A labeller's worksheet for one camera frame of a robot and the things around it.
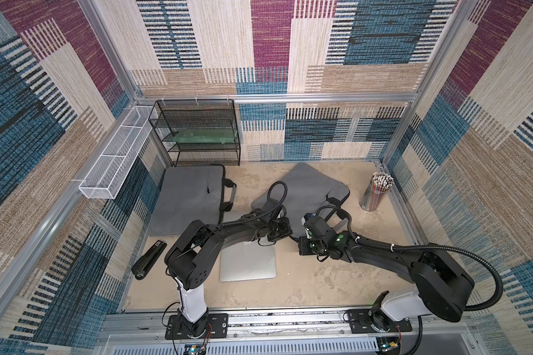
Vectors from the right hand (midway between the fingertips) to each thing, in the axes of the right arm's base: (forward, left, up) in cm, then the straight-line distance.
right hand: (302, 247), depth 88 cm
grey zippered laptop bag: (+28, +51, 0) cm, 58 cm away
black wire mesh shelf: (+53, +57, +26) cm, 82 cm away
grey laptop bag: (+28, -3, 0) cm, 28 cm away
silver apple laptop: (-3, +22, -4) cm, 22 cm away
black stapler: (-6, +60, 0) cm, 60 cm away
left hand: (+6, +2, +2) cm, 6 cm away
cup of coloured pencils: (+20, -32, +14) cm, 40 cm away
